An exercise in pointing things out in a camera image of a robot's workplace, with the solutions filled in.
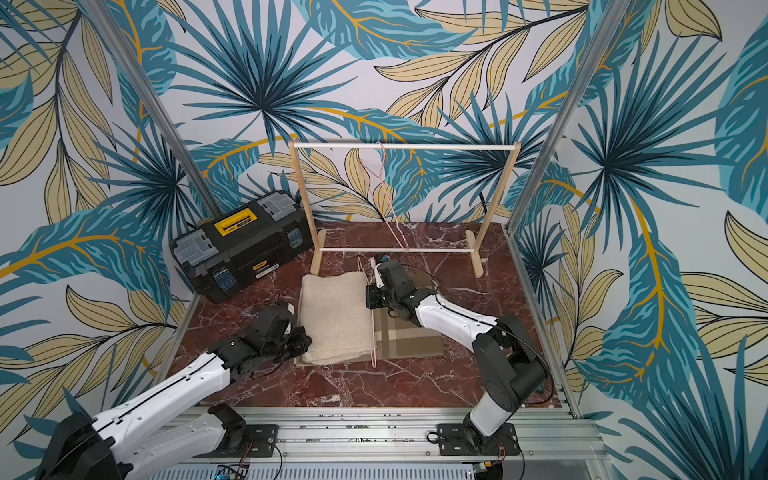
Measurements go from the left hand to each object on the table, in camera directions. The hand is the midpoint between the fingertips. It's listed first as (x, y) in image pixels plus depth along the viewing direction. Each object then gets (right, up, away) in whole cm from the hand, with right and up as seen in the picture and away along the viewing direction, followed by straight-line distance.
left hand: (310, 344), depth 81 cm
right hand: (+10, +10, +4) cm, 15 cm away
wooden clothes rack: (+54, +28, +31) cm, 68 cm away
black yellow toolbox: (-27, +23, +7) cm, 37 cm away
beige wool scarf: (+5, +7, +9) cm, 12 cm away
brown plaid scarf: (+24, -2, +9) cm, 25 cm away
